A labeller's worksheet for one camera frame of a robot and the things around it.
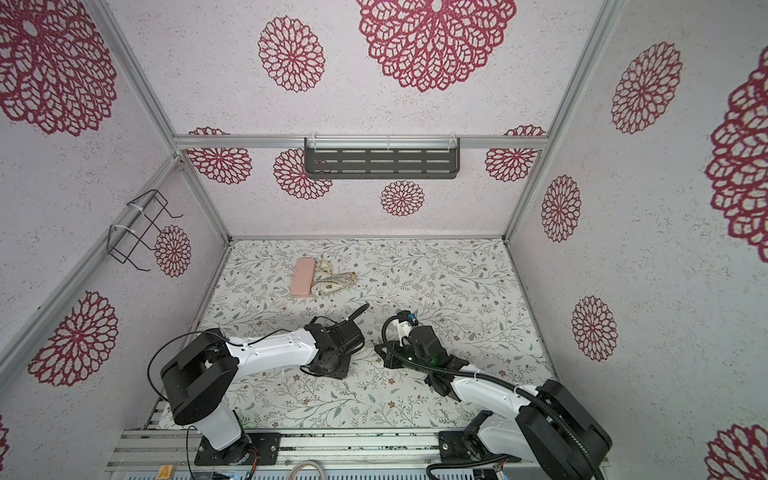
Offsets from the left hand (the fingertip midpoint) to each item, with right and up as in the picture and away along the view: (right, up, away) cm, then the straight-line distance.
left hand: (336, 375), depth 86 cm
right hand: (+11, +10, -5) cm, 16 cm away
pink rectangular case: (-15, +28, +22) cm, 38 cm away
